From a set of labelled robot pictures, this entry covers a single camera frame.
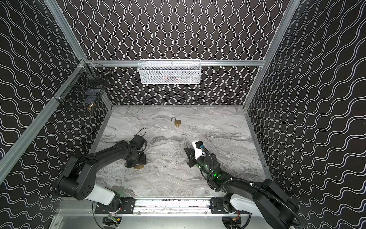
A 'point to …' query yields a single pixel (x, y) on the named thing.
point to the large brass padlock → (138, 167)
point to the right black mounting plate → (218, 207)
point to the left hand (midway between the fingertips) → (144, 164)
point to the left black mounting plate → (124, 205)
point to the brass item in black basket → (89, 108)
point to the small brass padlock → (177, 123)
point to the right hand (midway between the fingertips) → (186, 149)
